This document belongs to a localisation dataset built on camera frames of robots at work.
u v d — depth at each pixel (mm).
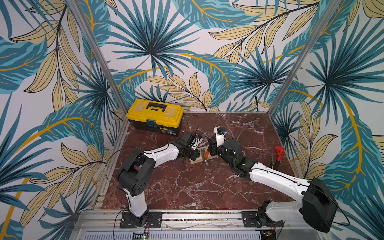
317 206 411
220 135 668
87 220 743
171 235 702
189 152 786
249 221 733
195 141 784
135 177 468
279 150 977
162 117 930
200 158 902
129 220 729
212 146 689
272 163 927
